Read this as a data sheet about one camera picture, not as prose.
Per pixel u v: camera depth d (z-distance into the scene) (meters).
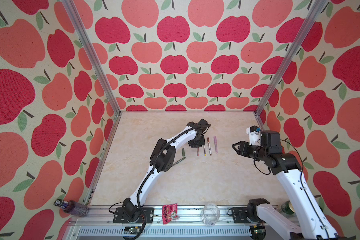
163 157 0.63
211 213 0.76
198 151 0.98
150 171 0.64
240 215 0.73
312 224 0.38
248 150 0.64
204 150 0.98
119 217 0.73
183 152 0.98
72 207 0.69
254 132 0.65
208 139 1.04
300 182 0.44
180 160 0.93
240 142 0.67
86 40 0.81
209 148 0.99
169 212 0.75
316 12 0.71
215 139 1.04
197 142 0.88
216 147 1.01
